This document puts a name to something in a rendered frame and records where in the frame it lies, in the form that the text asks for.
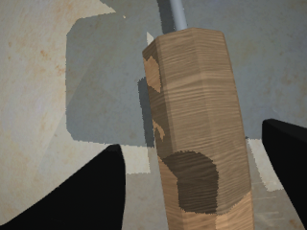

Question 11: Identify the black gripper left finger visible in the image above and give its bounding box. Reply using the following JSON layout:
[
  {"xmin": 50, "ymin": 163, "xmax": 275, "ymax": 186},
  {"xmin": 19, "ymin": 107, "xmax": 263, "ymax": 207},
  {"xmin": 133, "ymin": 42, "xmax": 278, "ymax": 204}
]
[{"xmin": 0, "ymin": 145, "xmax": 127, "ymax": 230}]

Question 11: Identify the wooden-handled screwdriver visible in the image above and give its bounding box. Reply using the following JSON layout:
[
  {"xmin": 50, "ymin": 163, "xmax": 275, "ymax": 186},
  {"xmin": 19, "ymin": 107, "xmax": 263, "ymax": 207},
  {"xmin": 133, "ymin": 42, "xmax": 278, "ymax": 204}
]
[{"xmin": 142, "ymin": 0, "xmax": 256, "ymax": 230}]

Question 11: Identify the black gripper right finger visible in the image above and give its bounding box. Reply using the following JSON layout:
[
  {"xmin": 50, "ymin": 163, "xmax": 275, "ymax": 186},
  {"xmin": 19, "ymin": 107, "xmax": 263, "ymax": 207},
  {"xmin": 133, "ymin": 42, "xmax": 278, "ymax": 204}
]
[{"xmin": 261, "ymin": 119, "xmax": 307, "ymax": 230}]

